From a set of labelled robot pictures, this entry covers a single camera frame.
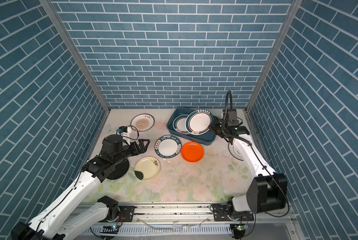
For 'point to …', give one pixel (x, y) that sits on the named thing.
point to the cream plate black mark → (149, 166)
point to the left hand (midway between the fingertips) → (144, 142)
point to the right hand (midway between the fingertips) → (207, 122)
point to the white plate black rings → (235, 150)
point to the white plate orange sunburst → (142, 122)
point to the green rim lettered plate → (168, 146)
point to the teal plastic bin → (207, 138)
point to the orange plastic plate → (192, 152)
